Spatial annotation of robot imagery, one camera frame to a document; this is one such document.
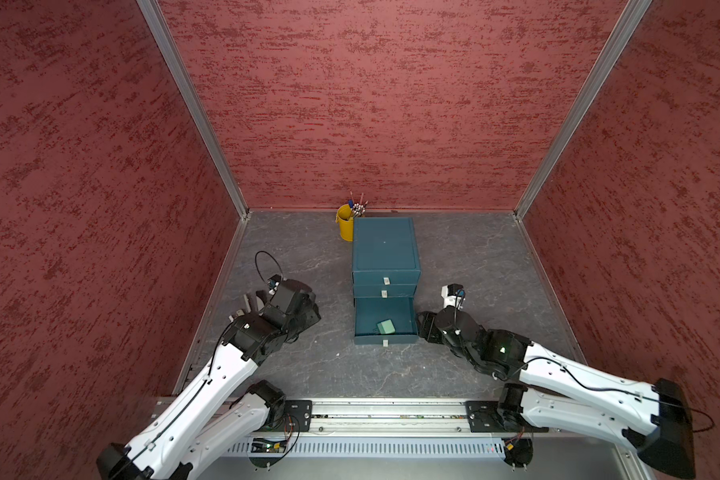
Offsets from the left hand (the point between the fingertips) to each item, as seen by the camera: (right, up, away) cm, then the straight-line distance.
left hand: (312, 317), depth 75 cm
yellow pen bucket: (+6, +29, +32) cm, 43 cm away
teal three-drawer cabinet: (+19, +10, +4) cm, 22 cm away
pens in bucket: (+11, +31, +22) cm, 39 cm away
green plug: (+20, -6, +12) cm, 24 cm away
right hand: (+29, -3, +2) cm, 30 cm away
